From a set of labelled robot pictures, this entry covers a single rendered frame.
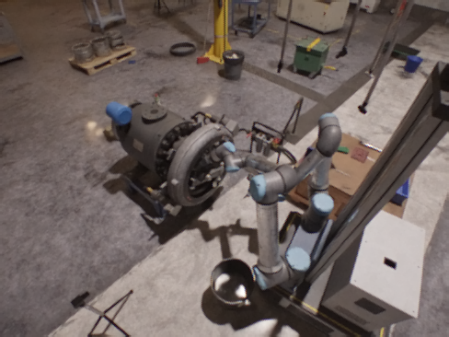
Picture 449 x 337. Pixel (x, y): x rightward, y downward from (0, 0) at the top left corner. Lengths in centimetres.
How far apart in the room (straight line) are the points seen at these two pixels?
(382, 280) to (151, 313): 163
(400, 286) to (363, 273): 19
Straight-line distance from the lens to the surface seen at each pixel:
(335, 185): 228
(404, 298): 157
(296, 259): 153
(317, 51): 469
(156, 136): 201
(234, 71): 449
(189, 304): 216
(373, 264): 155
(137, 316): 223
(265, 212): 117
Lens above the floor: 209
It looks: 48 degrees down
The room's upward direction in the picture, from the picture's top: straight up
